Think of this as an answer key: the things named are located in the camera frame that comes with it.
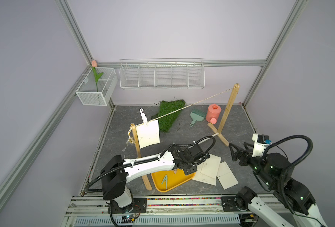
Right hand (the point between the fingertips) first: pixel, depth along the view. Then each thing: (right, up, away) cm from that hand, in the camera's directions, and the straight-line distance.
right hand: (237, 143), depth 63 cm
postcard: (-6, -19, +24) cm, 31 cm away
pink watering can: (0, +15, +39) cm, 42 cm away
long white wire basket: (-37, +43, +36) cm, 67 cm away
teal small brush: (-9, +14, +51) cm, 54 cm away
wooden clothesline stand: (+3, +11, +23) cm, 26 cm away
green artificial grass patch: (-35, +22, +53) cm, 67 cm away
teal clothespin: (-34, -24, +17) cm, 45 cm away
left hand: (-20, -14, +13) cm, 27 cm away
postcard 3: (+2, -24, +21) cm, 32 cm away
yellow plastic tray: (-29, -24, +16) cm, 41 cm away
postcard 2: (-13, -24, +19) cm, 33 cm away
